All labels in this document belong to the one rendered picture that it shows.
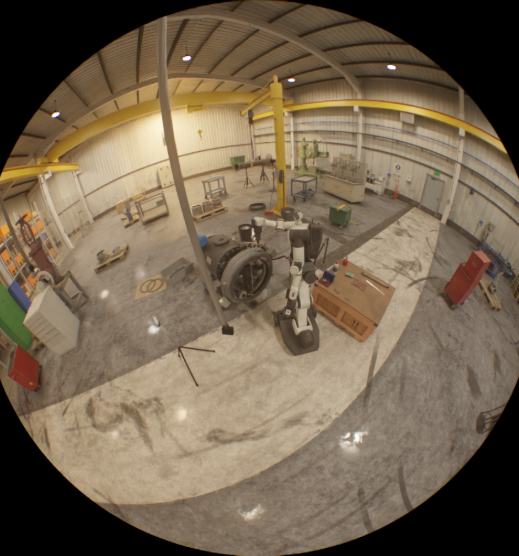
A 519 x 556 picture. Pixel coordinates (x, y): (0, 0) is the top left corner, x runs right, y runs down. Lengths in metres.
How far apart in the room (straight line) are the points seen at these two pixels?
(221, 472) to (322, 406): 1.31
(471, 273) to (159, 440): 5.29
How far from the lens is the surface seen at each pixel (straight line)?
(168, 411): 2.38
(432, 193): 11.36
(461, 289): 4.16
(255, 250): 1.98
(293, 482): 2.19
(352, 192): 7.30
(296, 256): 1.38
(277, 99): 5.39
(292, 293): 1.51
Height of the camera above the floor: 2.04
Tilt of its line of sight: 43 degrees down
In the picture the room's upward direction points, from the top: 5 degrees counter-clockwise
